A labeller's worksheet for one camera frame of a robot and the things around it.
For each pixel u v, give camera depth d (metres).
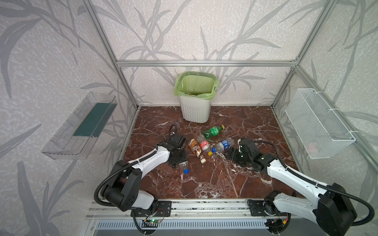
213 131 0.99
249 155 0.63
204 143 0.92
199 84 1.05
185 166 0.85
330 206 0.39
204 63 0.94
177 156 0.81
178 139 0.71
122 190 0.42
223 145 0.93
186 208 0.75
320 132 0.64
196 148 0.91
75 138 0.63
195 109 0.96
